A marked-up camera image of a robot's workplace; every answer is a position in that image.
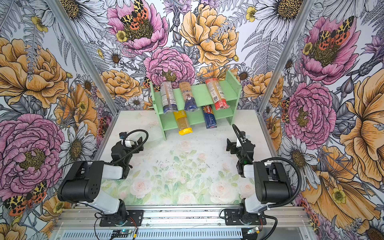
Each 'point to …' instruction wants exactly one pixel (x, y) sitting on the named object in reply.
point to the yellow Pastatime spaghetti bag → (183, 122)
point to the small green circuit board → (121, 233)
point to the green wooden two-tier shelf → (166, 121)
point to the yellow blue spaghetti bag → (190, 104)
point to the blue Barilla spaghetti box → (209, 117)
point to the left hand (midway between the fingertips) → (135, 141)
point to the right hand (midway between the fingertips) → (234, 142)
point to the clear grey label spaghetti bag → (169, 102)
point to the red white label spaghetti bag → (216, 93)
